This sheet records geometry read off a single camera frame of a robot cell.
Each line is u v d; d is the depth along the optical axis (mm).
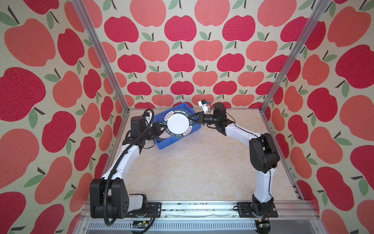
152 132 710
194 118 826
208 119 807
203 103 838
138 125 636
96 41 816
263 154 532
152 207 752
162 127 817
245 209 734
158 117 1048
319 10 706
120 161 496
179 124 848
